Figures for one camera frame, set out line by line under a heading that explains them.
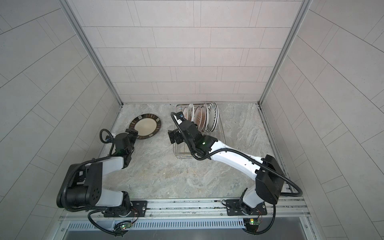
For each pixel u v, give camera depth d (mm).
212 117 913
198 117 974
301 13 726
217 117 867
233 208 707
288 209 711
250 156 456
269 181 411
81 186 418
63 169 683
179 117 619
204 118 891
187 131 534
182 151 902
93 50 868
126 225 644
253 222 682
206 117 868
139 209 708
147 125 1026
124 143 694
